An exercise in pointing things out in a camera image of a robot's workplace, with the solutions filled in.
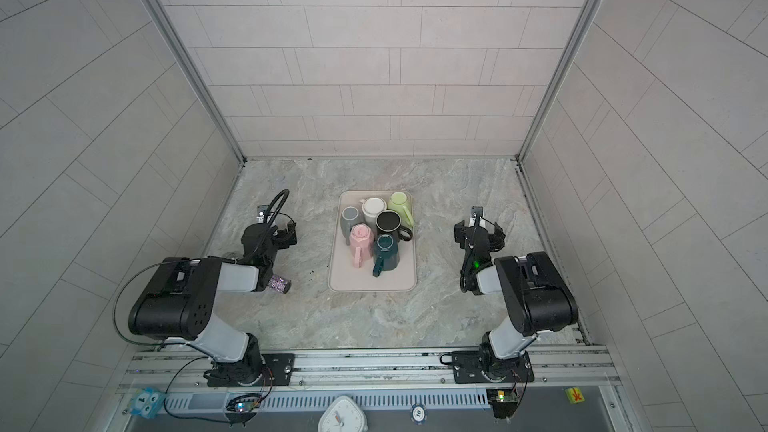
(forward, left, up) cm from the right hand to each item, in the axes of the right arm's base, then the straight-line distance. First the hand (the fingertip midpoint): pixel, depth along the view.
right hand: (478, 219), depth 94 cm
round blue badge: (-47, +24, -5) cm, 53 cm away
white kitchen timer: (-46, +40, -2) cm, 61 cm away
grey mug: (0, +40, +5) cm, 41 cm away
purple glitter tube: (-17, +59, 0) cm, 61 cm away
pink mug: (-8, +36, +5) cm, 38 cm away
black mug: (-3, +28, +5) cm, 29 cm away
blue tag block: (-41, +84, -1) cm, 94 cm away
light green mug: (+4, +24, +6) cm, 26 cm away
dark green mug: (-12, +29, +4) cm, 32 cm away
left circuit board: (-43, +61, 0) cm, 75 cm away
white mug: (+5, +34, +3) cm, 34 cm away
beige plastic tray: (-14, +42, -4) cm, 45 cm away
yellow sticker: (-46, -12, -4) cm, 47 cm away
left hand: (+5, +62, +2) cm, 62 cm away
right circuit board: (-46, +4, -6) cm, 46 cm away
